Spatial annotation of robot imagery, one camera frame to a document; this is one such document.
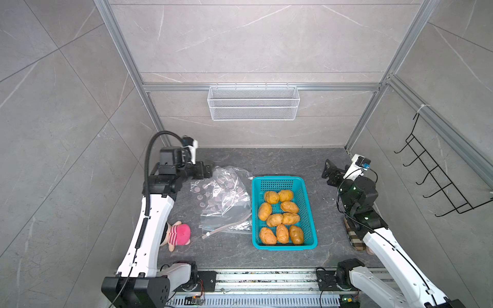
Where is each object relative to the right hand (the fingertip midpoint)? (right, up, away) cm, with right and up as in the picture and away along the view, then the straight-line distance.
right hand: (337, 162), depth 73 cm
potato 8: (-14, -31, +7) cm, 35 cm away
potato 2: (-16, -16, +20) cm, 31 cm away
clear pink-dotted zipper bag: (-47, -19, +19) cm, 54 cm away
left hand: (-51, +1, 0) cm, 51 cm away
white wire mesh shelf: (-34, +32, +28) cm, 54 cm away
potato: (-24, -17, +17) cm, 34 cm away
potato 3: (-27, -22, +15) cm, 38 cm away
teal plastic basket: (-29, -12, +22) cm, 39 cm away
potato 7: (-20, -31, +8) cm, 38 cm away
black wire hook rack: (+33, -12, -12) cm, 37 cm away
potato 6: (-16, -26, +13) cm, 33 cm away
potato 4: (-15, -21, +15) cm, 30 cm away
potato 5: (-24, -25, +10) cm, 36 cm away
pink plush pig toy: (-65, -31, +7) cm, 72 cm away
